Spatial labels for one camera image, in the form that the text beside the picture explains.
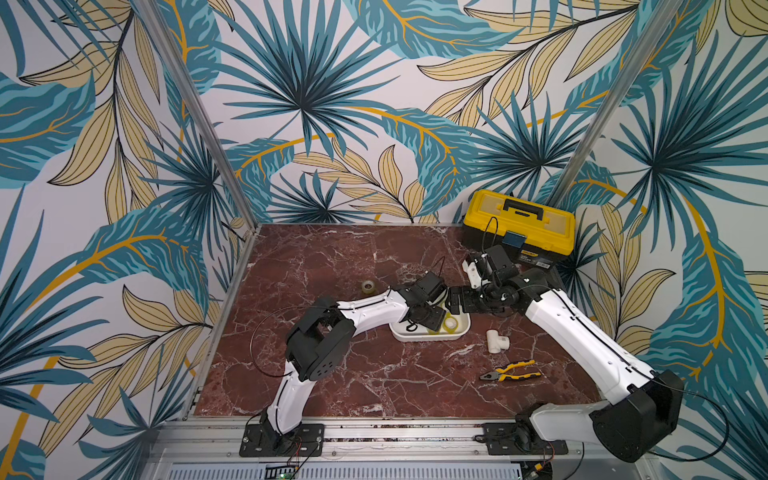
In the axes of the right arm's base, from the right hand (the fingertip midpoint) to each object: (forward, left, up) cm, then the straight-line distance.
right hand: (462, 301), depth 79 cm
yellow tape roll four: (+2, 0, -16) cm, 16 cm away
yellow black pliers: (-14, -13, -17) cm, 25 cm away
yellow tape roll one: (+15, +26, -16) cm, 34 cm away
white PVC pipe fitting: (-5, -12, -15) cm, 20 cm away
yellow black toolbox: (+26, -29, -2) cm, 39 cm away
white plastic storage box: (-7, +14, -3) cm, 16 cm away
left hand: (+2, +6, -14) cm, 15 cm away
